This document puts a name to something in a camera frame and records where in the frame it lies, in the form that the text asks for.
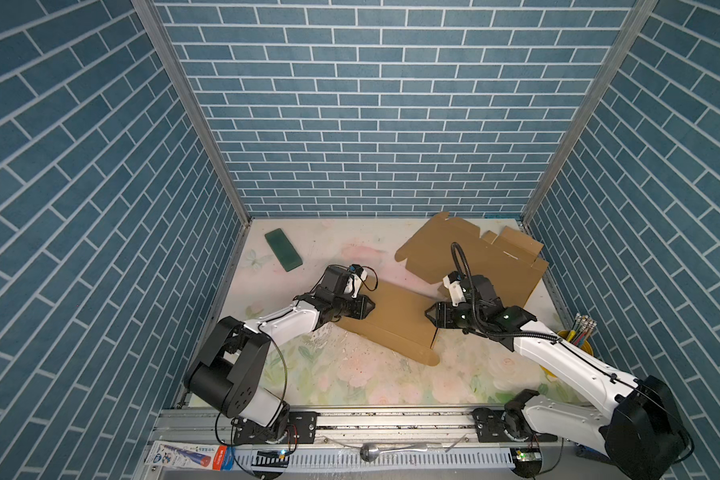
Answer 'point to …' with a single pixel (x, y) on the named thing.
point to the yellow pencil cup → (580, 333)
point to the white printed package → (192, 455)
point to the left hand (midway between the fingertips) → (371, 305)
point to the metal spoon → (370, 452)
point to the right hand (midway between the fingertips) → (429, 310)
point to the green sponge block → (283, 250)
